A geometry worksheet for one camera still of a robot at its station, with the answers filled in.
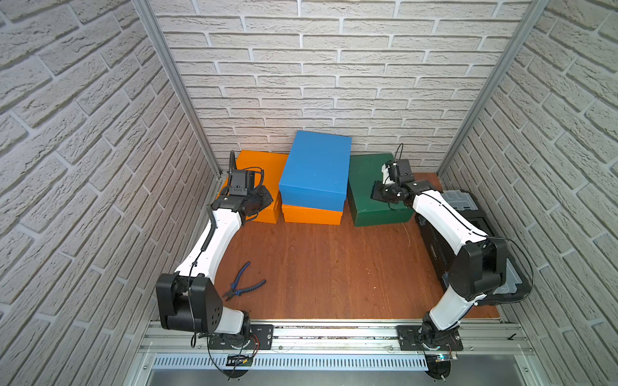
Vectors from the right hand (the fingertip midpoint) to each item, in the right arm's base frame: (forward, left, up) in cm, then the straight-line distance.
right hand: (375, 191), depth 89 cm
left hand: (-1, +38, +4) cm, 38 cm away
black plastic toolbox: (-34, -36, -2) cm, 50 cm away
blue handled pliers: (-29, +53, -16) cm, 63 cm away
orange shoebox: (-3, +25, -10) cm, 27 cm away
